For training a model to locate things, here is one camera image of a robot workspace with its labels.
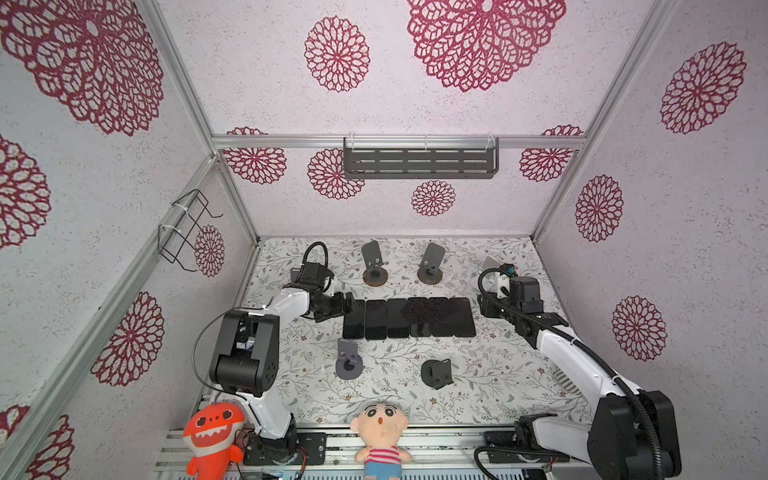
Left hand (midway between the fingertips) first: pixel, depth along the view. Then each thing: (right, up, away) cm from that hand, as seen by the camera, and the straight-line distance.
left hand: (346, 315), depth 95 cm
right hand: (+42, +8, -8) cm, 44 cm away
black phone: (+10, -2, +3) cm, 10 cm away
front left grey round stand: (+2, -12, -11) cm, 16 cm away
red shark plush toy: (-28, -23, -26) cm, 45 cm away
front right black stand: (+26, -14, -14) cm, 33 cm away
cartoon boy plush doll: (+11, -21, -25) cm, 35 cm away
